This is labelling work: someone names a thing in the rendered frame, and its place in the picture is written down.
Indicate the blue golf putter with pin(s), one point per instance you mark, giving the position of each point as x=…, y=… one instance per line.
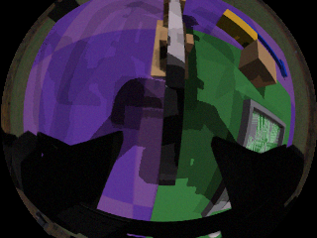
x=279, y=61

